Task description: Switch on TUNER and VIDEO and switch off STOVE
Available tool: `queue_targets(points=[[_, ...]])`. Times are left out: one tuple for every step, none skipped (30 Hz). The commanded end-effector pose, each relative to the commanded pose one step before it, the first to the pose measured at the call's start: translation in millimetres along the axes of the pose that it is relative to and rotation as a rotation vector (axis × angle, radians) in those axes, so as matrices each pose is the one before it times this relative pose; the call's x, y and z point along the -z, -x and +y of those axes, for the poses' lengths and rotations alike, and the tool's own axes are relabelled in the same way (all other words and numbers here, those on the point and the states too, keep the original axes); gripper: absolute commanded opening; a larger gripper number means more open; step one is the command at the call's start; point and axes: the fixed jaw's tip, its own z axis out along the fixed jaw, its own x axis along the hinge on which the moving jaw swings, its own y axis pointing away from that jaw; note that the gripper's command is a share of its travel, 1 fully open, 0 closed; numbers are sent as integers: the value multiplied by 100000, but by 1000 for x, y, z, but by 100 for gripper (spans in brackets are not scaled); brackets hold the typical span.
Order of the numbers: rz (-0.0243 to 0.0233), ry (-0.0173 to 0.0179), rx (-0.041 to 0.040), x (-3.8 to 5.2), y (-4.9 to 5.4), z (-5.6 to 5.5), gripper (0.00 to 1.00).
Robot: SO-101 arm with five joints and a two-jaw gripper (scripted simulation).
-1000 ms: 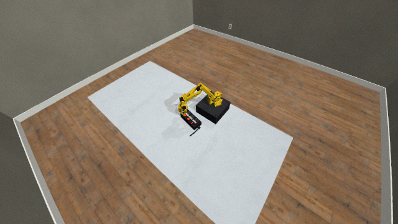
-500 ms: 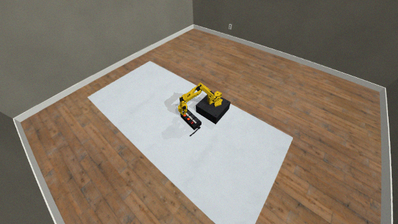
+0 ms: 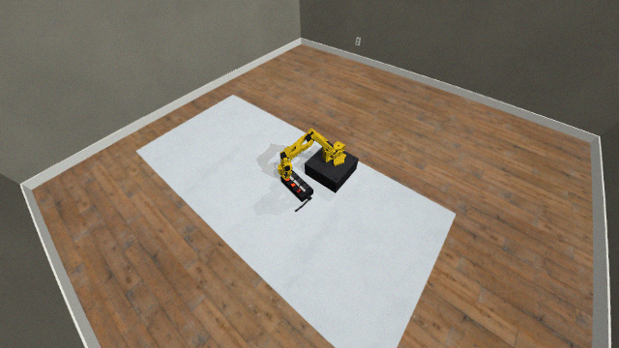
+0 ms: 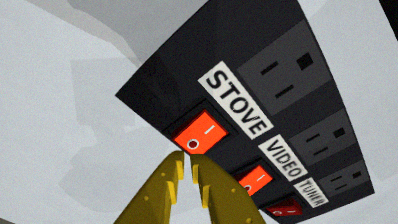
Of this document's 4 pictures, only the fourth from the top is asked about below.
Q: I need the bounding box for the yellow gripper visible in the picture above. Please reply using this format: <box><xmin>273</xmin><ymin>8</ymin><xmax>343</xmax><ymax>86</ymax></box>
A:
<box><xmin>113</xmin><ymin>150</ymin><xmax>266</xmax><ymax>224</ymax></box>

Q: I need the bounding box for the black power strip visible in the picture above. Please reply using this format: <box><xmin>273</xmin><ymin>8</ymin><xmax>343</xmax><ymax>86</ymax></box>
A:
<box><xmin>115</xmin><ymin>0</ymin><xmax>375</xmax><ymax>224</ymax></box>

